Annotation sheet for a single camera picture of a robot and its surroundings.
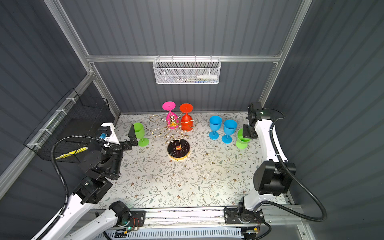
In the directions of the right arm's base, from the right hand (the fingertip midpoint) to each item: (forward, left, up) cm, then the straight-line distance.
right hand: (254, 136), depth 82 cm
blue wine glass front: (+14, +20, -5) cm, 25 cm away
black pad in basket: (-2, +88, +12) cm, 89 cm away
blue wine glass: (+9, +12, -4) cm, 15 cm away
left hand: (-11, +63, +22) cm, 67 cm away
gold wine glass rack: (+2, +44, -17) cm, 47 cm away
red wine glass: (+9, +38, +3) cm, 39 cm away
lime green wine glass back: (-3, +7, -1) cm, 8 cm away
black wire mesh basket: (+7, +97, +11) cm, 98 cm away
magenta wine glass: (+2, +44, +12) cm, 46 cm away
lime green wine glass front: (+8, +68, -6) cm, 69 cm away
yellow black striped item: (-16, +86, +11) cm, 89 cm away
